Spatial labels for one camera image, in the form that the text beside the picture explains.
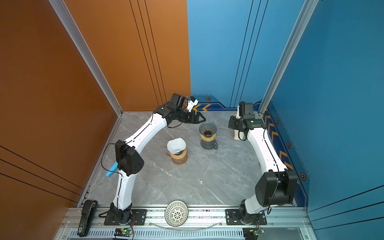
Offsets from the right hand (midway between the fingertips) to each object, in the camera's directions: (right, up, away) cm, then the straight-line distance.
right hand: (232, 122), depth 84 cm
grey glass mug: (-13, -10, +8) cm, 18 cm away
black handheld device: (-73, -45, -12) cm, 87 cm away
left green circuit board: (-56, -53, -13) cm, 78 cm away
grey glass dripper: (-13, -4, +10) cm, 17 cm away
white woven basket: (-30, -46, -10) cm, 56 cm away
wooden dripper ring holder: (-31, -20, +1) cm, 37 cm away
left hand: (-17, +2, -1) cm, 17 cm away
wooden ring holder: (-9, -8, +8) cm, 15 cm away
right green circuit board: (+6, -53, -14) cm, 55 cm away
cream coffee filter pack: (+7, -9, +15) cm, 19 cm away
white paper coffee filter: (-32, -14, +1) cm, 35 cm away
